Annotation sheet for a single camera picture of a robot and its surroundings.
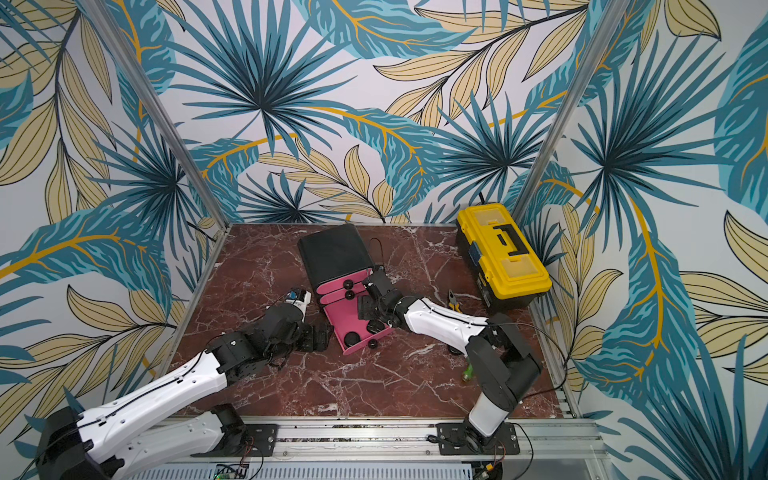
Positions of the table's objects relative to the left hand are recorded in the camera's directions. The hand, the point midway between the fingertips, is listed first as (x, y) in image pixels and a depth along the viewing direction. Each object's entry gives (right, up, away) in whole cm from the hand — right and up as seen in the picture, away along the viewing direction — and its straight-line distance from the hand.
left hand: (317, 331), depth 78 cm
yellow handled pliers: (+40, +5, +20) cm, 45 cm away
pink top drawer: (+7, +12, +7) cm, 15 cm away
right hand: (+13, +6, +11) cm, 18 cm away
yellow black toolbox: (+52, +18, +10) cm, 56 cm away
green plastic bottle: (+41, -13, +6) cm, 43 cm away
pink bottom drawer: (+7, -3, +12) cm, 15 cm away
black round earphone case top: (+15, -1, +12) cm, 19 cm away
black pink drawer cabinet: (+2, +20, +15) cm, 25 cm away
